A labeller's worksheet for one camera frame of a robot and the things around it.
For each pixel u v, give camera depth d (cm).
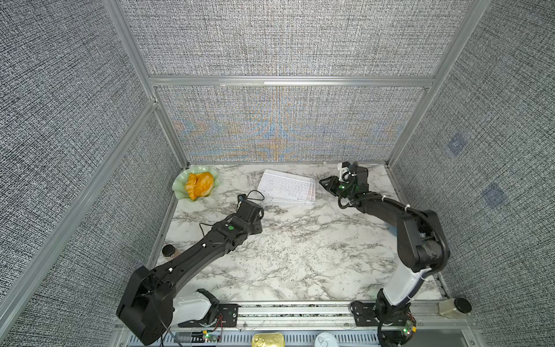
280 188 105
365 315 73
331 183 83
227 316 73
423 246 49
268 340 66
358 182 74
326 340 65
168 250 76
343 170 86
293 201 101
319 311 75
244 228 62
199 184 100
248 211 63
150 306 40
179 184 104
